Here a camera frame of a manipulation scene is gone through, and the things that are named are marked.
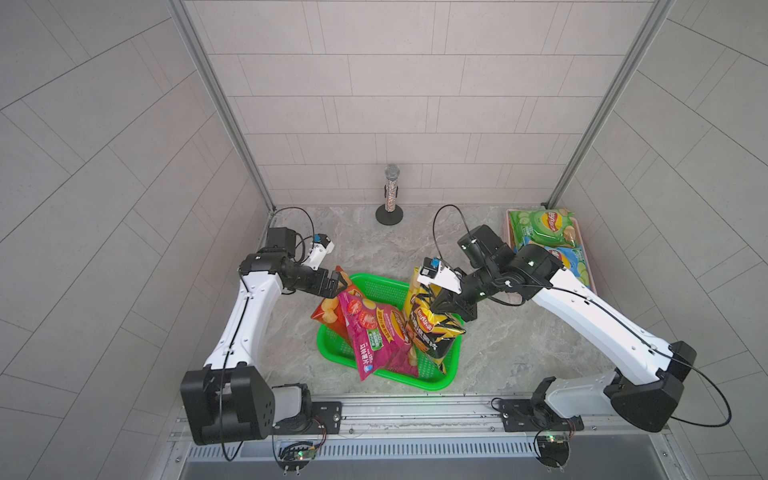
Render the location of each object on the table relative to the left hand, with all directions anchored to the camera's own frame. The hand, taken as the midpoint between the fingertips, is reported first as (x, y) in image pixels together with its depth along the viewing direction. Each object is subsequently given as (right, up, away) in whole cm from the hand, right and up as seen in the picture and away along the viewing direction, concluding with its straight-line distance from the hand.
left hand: (334, 276), depth 80 cm
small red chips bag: (+1, -8, -7) cm, 11 cm away
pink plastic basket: (+77, +4, +14) cm, 78 cm away
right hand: (+25, -5, -14) cm, 29 cm away
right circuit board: (+54, -39, -10) cm, 68 cm away
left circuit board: (-6, -37, -15) cm, 41 cm away
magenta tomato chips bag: (+13, -12, -11) cm, 20 cm away
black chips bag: (+25, -9, -17) cm, 31 cm away
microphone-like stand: (+14, +18, +32) cm, 40 cm away
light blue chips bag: (+69, +4, +7) cm, 69 cm away
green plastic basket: (+16, -7, +8) cm, 19 cm away
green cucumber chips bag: (+64, +14, +15) cm, 67 cm away
